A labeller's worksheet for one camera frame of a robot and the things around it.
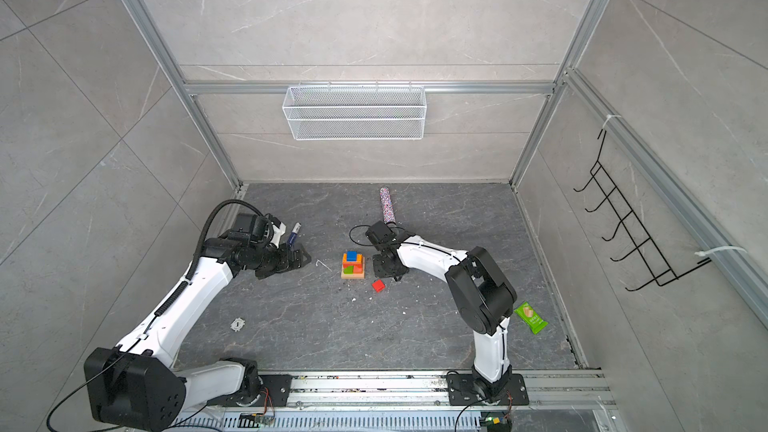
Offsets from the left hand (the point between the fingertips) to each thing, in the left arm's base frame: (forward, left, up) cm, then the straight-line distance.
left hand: (296, 255), depth 81 cm
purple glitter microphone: (+25, -26, -12) cm, 38 cm away
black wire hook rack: (-18, -80, +18) cm, 84 cm away
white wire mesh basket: (+47, -15, +14) cm, 52 cm away
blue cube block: (+4, -14, -8) cm, 17 cm away
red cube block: (-2, -22, -16) cm, 27 cm away
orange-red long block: (+2, -16, -13) cm, 21 cm away
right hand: (+3, -25, -14) cm, 28 cm away
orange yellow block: (+3, -17, -9) cm, 19 cm away
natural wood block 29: (0, -14, -15) cm, 20 cm away
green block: (+2, -13, -13) cm, 19 cm away
